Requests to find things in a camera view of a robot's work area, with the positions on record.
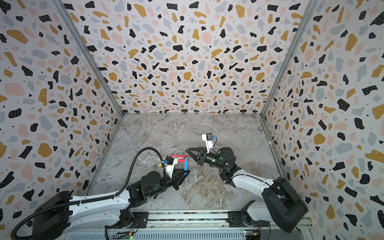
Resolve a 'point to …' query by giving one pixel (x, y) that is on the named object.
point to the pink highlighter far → (179, 156)
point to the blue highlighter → (186, 165)
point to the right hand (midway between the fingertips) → (185, 150)
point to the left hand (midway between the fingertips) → (189, 170)
